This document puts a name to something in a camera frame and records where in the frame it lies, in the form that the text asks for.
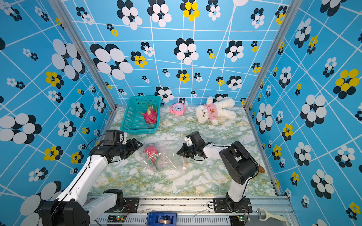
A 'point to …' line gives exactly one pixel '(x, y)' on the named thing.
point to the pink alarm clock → (177, 108)
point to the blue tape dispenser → (161, 219)
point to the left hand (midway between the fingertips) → (140, 145)
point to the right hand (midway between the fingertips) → (178, 152)
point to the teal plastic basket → (133, 122)
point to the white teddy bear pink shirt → (214, 111)
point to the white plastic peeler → (263, 215)
